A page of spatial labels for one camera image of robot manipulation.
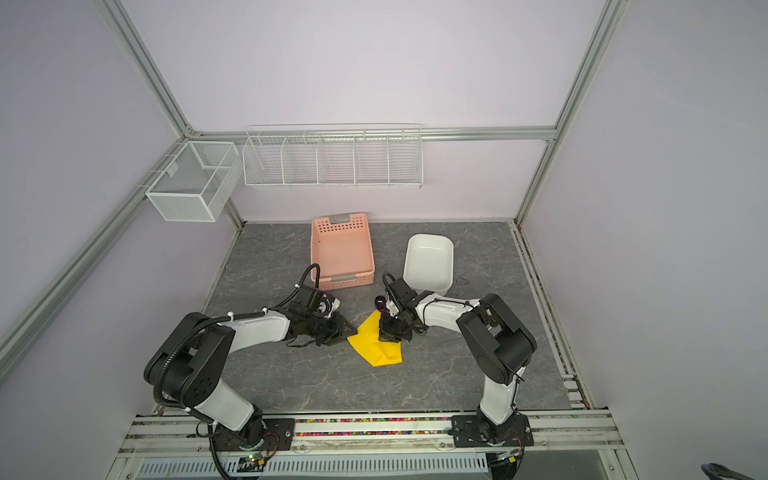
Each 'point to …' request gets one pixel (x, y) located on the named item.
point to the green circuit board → (250, 463)
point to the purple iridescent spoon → (380, 303)
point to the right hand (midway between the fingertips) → (379, 340)
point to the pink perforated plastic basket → (342, 247)
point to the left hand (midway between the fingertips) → (354, 337)
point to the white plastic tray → (429, 263)
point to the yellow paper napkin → (377, 353)
